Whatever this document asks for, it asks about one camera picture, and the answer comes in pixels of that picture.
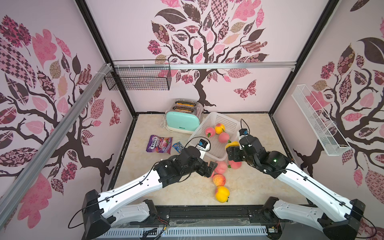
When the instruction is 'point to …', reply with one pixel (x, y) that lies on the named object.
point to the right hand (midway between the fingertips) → (234, 151)
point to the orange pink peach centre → (219, 180)
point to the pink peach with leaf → (210, 131)
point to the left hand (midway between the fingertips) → (207, 163)
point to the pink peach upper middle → (221, 168)
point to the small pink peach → (223, 137)
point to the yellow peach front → (222, 194)
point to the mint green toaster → (184, 116)
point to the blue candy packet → (178, 146)
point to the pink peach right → (235, 165)
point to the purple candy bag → (159, 144)
